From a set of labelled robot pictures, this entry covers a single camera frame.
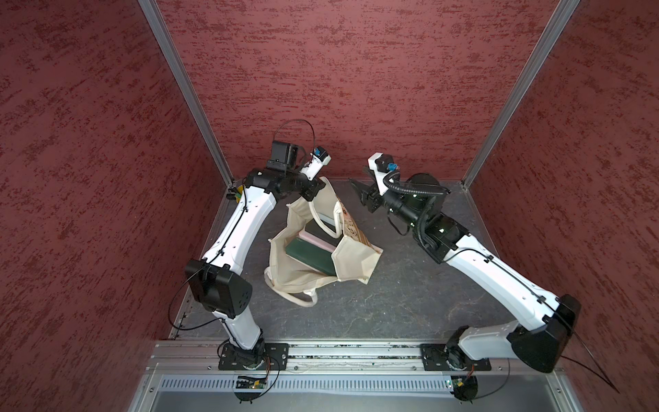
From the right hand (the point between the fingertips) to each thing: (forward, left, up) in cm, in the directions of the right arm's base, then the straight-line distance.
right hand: (355, 179), depth 65 cm
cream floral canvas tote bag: (-18, +17, -24) cm, 35 cm away
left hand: (+7, +10, -11) cm, 17 cm away
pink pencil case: (-2, +12, -27) cm, 30 cm away
